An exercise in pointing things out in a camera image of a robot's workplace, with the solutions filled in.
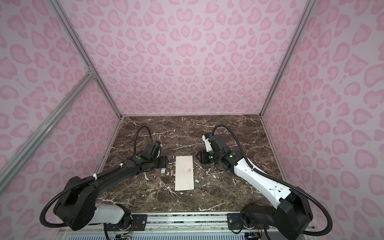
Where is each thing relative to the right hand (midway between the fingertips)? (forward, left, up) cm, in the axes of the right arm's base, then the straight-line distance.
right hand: (199, 155), depth 78 cm
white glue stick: (-2, +22, -16) cm, 27 cm away
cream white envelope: (-7, +8, -17) cm, 20 cm away
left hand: (+3, +20, -10) cm, 23 cm away
